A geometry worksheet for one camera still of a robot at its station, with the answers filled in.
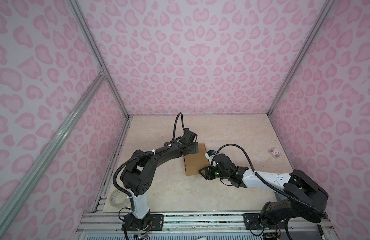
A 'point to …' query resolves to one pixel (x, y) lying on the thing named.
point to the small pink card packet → (275, 152)
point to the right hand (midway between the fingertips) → (202, 171)
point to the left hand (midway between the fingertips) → (192, 145)
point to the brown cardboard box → (195, 162)
